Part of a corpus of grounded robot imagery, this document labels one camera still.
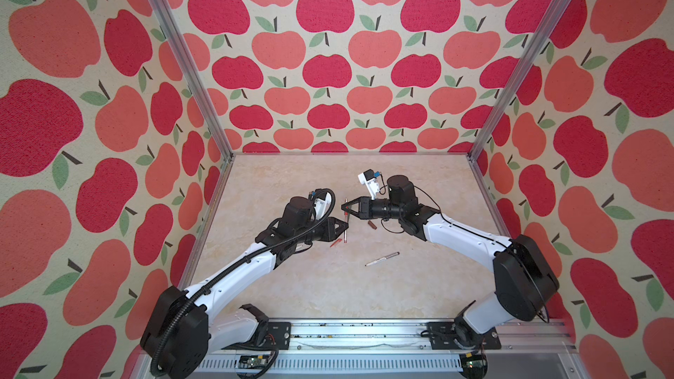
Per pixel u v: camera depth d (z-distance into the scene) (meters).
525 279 0.45
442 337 0.73
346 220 0.76
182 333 0.40
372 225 0.98
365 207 0.72
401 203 0.66
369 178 0.75
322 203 0.72
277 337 0.75
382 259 0.89
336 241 0.93
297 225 0.62
